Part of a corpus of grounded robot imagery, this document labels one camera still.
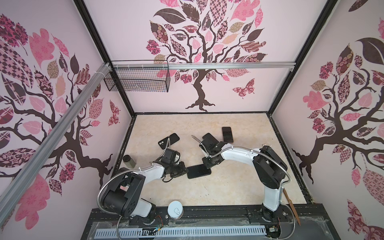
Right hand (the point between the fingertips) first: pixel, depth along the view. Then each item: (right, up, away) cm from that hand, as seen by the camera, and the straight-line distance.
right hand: (207, 164), depth 93 cm
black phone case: (-24, +16, +13) cm, 32 cm away
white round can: (-17, -16, -22) cm, 32 cm away
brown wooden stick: (+43, -17, -17) cm, 49 cm away
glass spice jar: (-47, +4, -7) cm, 48 cm away
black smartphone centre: (+2, +15, +11) cm, 19 cm away
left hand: (-12, -4, -5) cm, 13 cm away
